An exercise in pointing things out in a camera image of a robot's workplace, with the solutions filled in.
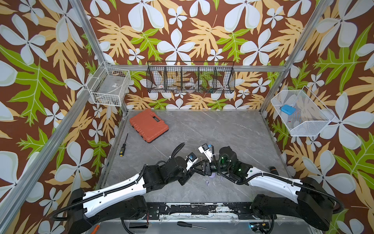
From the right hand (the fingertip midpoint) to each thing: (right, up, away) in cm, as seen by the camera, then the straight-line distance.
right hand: (191, 170), depth 70 cm
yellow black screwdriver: (-45, +3, +23) cm, 51 cm away
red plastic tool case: (-32, +22, +40) cm, 55 cm away
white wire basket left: (-50, +46, +15) cm, 69 cm away
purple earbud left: (+10, -12, +13) cm, 20 cm away
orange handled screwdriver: (-46, -28, -2) cm, 54 cm away
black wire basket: (0, +55, +27) cm, 61 cm away
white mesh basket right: (+63, +29, +10) cm, 70 cm away
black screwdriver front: (-4, -27, +1) cm, 28 cm away
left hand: (0, +1, +3) cm, 3 cm away
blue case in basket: (+58, +31, +15) cm, 67 cm away
